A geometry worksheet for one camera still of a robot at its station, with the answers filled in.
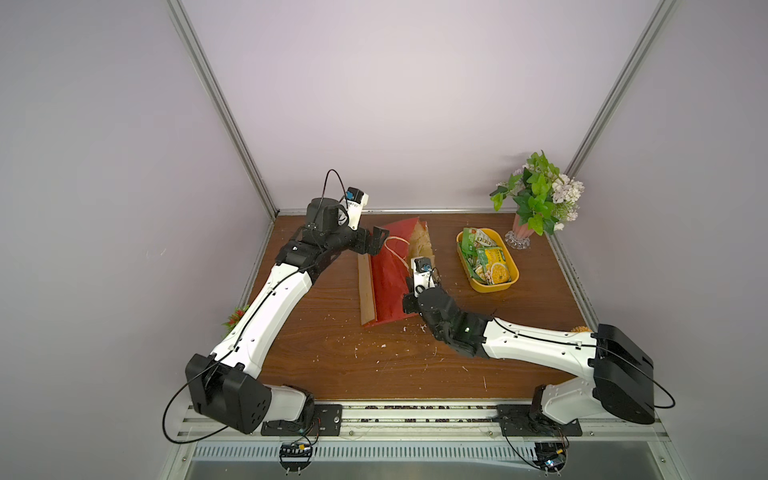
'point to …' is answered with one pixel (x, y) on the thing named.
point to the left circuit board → (295, 457)
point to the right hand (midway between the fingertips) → (410, 270)
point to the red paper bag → (383, 272)
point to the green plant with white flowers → (546, 198)
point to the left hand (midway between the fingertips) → (372, 224)
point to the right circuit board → (552, 457)
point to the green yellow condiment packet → (496, 265)
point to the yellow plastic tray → (492, 235)
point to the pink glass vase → (520, 235)
